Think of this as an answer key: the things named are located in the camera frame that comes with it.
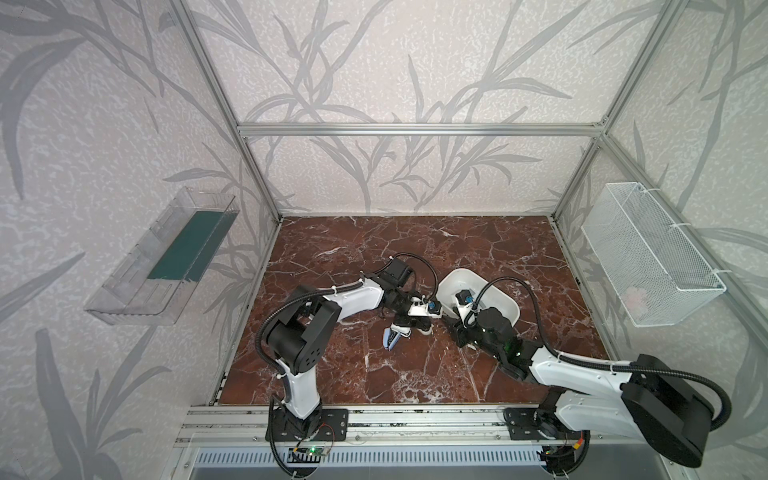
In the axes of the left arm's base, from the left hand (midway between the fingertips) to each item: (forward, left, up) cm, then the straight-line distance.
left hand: (427, 305), depth 90 cm
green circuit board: (-36, +27, -4) cm, 46 cm away
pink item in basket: (-6, -50, +17) cm, 53 cm away
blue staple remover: (-9, +11, -3) cm, 15 cm away
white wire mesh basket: (-7, -46, +30) cm, 56 cm away
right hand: (-2, -6, +5) cm, 8 cm away
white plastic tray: (+6, -21, -5) cm, 22 cm away
